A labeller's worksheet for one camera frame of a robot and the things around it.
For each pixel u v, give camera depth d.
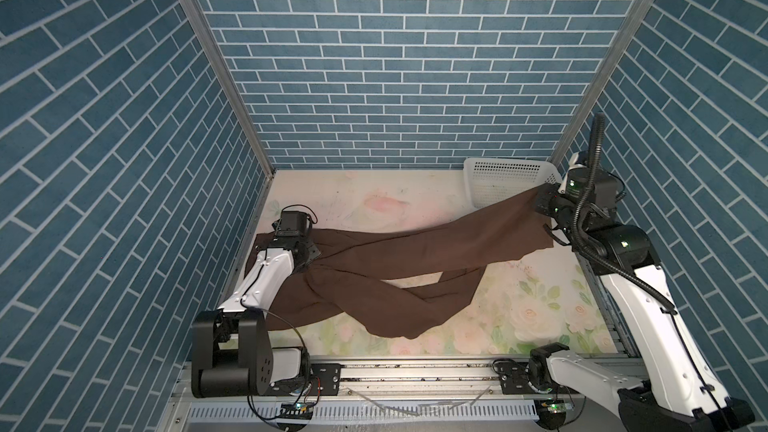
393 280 0.90
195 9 0.77
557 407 0.71
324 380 0.74
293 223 0.69
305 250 0.81
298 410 0.72
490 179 1.16
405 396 0.72
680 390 0.36
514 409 0.71
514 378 0.74
